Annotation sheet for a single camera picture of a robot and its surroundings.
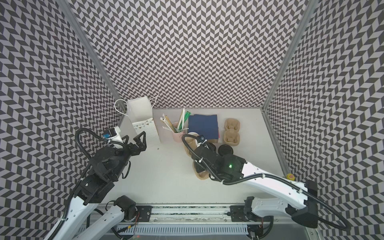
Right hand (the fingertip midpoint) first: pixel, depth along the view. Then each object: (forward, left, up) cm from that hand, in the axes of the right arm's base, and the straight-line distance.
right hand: (200, 159), depth 69 cm
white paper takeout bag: (+39, +40, -5) cm, 56 cm away
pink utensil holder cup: (+24, +15, -16) cm, 32 cm away
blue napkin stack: (+33, -3, -16) cm, 37 cm away
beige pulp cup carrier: (+9, +4, +2) cm, 10 cm away
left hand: (+7, +28, +10) cm, 31 cm away
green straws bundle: (+30, +10, -3) cm, 32 cm away
